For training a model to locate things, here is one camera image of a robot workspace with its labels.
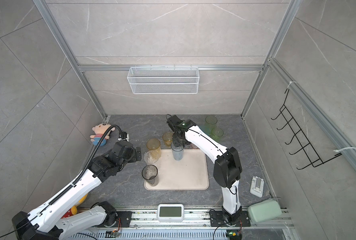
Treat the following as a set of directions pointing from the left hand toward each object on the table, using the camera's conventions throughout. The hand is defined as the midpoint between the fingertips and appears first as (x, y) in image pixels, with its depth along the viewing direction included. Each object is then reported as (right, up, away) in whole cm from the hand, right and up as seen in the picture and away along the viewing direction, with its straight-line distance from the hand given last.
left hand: (131, 147), depth 76 cm
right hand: (+26, +2, +12) cm, 28 cm away
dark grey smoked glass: (+8, -15, +5) cm, 18 cm away
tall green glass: (+46, +13, +23) cm, 53 cm away
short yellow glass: (+16, +3, +31) cm, 35 cm away
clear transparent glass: (+9, -7, +9) cm, 14 cm away
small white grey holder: (+69, -23, +6) cm, 73 cm away
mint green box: (+68, -33, -1) cm, 76 cm away
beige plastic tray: (+32, -18, +15) cm, 40 cm away
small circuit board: (-7, -41, -7) cm, 42 cm away
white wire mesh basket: (+13, +42, +24) cm, 51 cm away
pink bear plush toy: (-31, +8, +25) cm, 40 cm away
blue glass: (+24, -4, +9) cm, 26 cm away
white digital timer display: (+20, -32, -4) cm, 38 cm away
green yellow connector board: (+51, -41, -6) cm, 66 cm away
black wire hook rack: (+81, -3, -16) cm, 83 cm away
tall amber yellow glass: (+9, -1, +14) cm, 16 cm away
